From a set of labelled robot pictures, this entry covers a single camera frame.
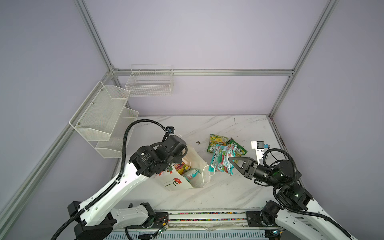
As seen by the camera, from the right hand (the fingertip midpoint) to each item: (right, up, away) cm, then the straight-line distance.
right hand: (228, 161), depth 57 cm
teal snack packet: (-2, -1, +5) cm, 6 cm away
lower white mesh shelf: (-55, +3, +18) cm, 58 cm away
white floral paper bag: (-24, -10, +10) cm, 28 cm away
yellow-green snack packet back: (+1, +5, +46) cm, 46 cm away
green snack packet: (+16, -2, +39) cm, 42 cm away
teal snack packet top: (-16, -10, +17) cm, 25 cm away
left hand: (-23, +2, +10) cm, 25 cm away
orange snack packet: (-22, -10, +29) cm, 38 cm away
